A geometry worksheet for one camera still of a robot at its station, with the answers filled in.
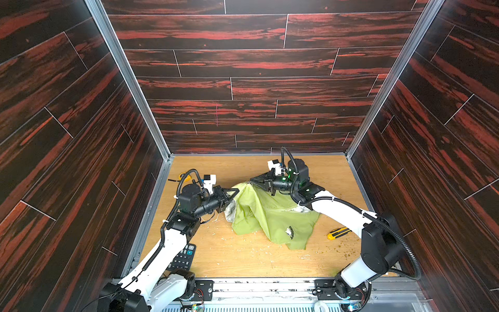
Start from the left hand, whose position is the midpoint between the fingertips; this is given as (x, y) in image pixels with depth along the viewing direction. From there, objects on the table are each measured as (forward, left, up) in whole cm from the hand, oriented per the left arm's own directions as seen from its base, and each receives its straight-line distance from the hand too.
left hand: (240, 192), depth 71 cm
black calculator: (-17, +24, -26) cm, 39 cm away
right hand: (+7, -4, 0) cm, 8 cm away
